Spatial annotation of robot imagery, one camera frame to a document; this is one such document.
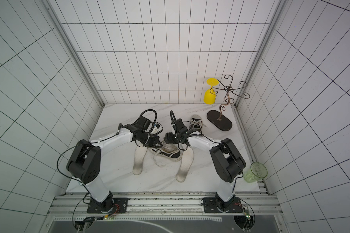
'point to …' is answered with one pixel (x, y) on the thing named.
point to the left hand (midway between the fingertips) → (159, 148)
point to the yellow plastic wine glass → (209, 94)
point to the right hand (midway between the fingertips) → (170, 135)
